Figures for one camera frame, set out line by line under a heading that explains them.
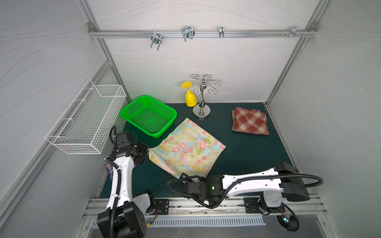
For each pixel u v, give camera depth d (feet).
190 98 3.32
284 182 1.35
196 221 2.31
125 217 1.24
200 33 2.55
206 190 1.74
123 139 1.99
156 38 2.60
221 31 2.57
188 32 2.51
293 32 2.51
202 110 3.77
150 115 3.66
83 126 2.24
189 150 3.05
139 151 2.21
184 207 2.47
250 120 3.50
